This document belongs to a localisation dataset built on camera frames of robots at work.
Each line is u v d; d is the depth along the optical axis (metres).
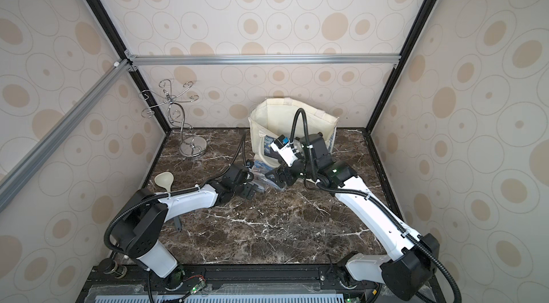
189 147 1.09
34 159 0.55
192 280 0.73
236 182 0.71
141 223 0.46
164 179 0.97
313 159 0.53
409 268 0.37
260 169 1.01
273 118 0.97
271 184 0.97
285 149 0.61
